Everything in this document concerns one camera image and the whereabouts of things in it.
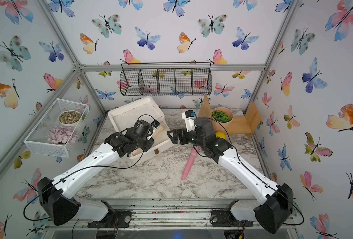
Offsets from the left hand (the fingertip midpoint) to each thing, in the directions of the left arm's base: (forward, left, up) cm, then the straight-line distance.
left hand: (149, 136), depth 78 cm
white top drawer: (0, -7, -3) cm, 7 cm away
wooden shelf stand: (+18, -55, -14) cm, 60 cm away
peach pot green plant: (+15, -42, -3) cm, 45 cm away
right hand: (-3, -14, +8) cm, 16 cm away
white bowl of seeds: (+4, +37, +11) cm, 39 cm away
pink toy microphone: (-5, -22, -22) cm, 31 cm away
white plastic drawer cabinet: (+13, +17, 0) cm, 21 cm away
